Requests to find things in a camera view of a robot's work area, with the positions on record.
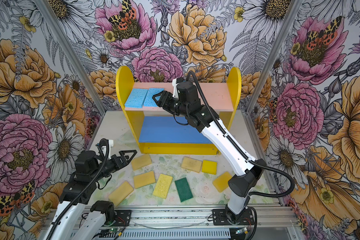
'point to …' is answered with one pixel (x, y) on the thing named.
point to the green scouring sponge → (183, 189)
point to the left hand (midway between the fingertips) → (133, 159)
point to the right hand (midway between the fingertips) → (156, 103)
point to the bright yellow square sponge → (209, 167)
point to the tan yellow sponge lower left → (120, 193)
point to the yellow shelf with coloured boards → (156, 129)
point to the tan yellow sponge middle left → (144, 179)
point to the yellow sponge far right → (221, 183)
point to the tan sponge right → (191, 164)
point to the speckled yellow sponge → (162, 186)
